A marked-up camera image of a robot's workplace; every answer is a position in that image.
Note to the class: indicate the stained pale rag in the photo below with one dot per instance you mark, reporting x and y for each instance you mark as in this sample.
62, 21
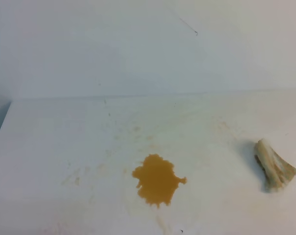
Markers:
278, 173

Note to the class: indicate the orange-brown coffee puddle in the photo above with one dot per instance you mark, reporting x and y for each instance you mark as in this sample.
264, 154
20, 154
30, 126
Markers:
157, 181

